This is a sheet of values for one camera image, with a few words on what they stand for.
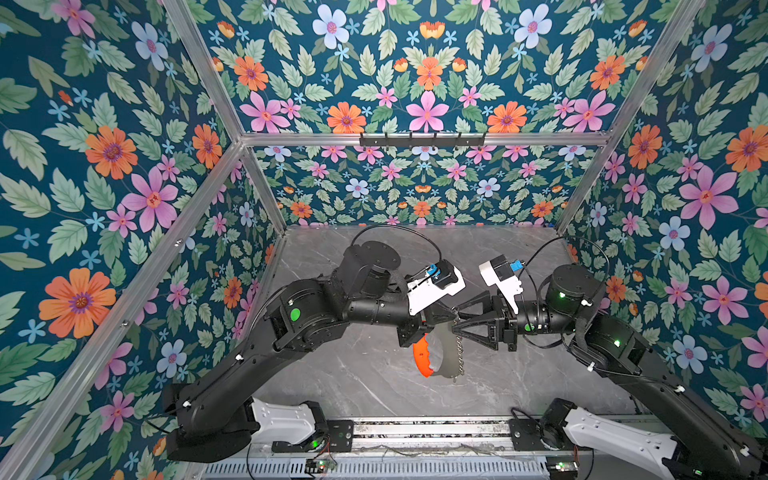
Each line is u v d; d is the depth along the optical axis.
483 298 0.52
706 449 0.38
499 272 0.45
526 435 0.73
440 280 0.40
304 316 0.35
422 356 0.53
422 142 0.93
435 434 0.75
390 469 0.77
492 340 0.47
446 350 0.54
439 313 0.48
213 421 0.36
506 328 0.45
